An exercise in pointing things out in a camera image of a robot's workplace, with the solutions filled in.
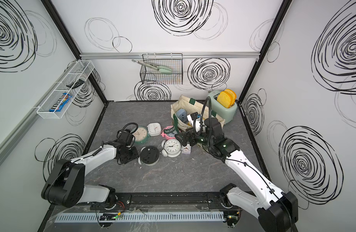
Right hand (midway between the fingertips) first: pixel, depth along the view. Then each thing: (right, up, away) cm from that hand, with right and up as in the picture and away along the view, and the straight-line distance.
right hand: (182, 133), depth 71 cm
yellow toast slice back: (+34, +21, +23) cm, 46 cm away
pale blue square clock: (0, +10, +26) cm, 28 cm away
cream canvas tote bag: (+7, +15, +21) cm, 27 cm away
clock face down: (-19, -15, +14) cm, 28 cm away
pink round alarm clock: (-7, -5, +26) cm, 27 cm away
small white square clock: (+3, -13, +20) cm, 24 cm away
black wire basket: (-24, +38, +37) cm, 59 cm away
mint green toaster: (+31, +9, +25) cm, 41 cm away
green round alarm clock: (-28, -5, +26) cm, 38 cm away
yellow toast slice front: (+28, +20, +23) cm, 41 cm away
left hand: (-29, -17, +19) cm, 39 cm away
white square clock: (-19, -1, +29) cm, 35 cm away
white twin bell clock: (-6, -12, +19) cm, 23 cm away
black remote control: (-59, +27, +10) cm, 65 cm away
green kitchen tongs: (-13, +39, +21) cm, 46 cm away
